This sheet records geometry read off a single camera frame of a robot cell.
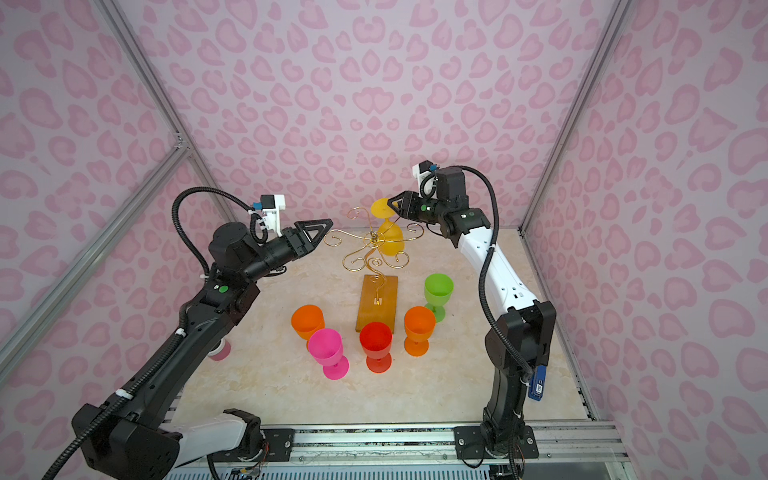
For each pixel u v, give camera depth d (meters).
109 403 0.40
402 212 0.72
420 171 0.72
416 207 0.70
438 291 0.87
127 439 0.37
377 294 0.95
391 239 0.84
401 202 0.72
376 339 0.79
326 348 0.82
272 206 0.61
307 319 0.80
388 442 0.75
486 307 0.45
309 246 0.59
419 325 0.81
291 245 0.59
